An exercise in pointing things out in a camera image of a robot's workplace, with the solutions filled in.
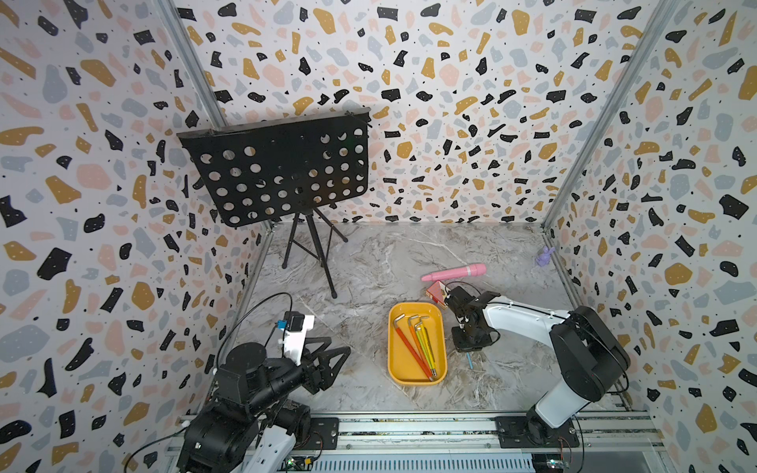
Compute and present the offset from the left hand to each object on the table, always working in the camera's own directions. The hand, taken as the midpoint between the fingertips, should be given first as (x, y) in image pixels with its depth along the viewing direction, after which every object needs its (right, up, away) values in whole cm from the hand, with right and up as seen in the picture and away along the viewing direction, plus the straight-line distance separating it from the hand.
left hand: (341, 346), depth 60 cm
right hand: (+32, -10, +29) cm, 44 cm away
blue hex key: (+33, -12, +25) cm, 43 cm away
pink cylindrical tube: (+37, +13, +43) cm, 58 cm away
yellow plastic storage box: (+13, -14, +25) cm, 31 cm away
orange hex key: (+17, -8, +29) cm, 35 cm away
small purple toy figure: (+65, +17, +46) cm, 82 cm away
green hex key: (+19, -9, +28) cm, 35 cm away
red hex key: (+14, -7, +30) cm, 33 cm away
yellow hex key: (+20, -8, +28) cm, 35 cm away
